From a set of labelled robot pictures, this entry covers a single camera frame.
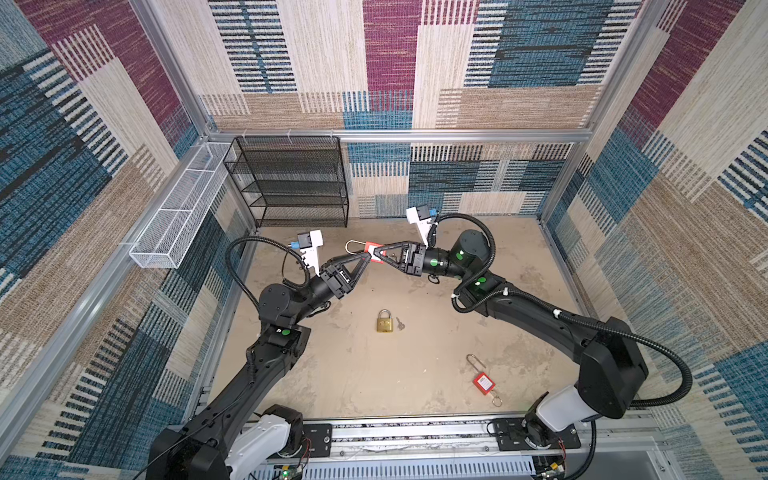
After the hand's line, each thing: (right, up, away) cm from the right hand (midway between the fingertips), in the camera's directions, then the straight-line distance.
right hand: (374, 258), depth 63 cm
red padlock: (+28, -34, +18) cm, 47 cm away
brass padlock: (+2, -21, +28) cm, 36 cm away
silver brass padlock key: (+7, -21, +30) cm, 37 cm away
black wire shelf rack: (-33, +27, +48) cm, 64 cm away
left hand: (-1, 0, -3) cm, 3 cm away
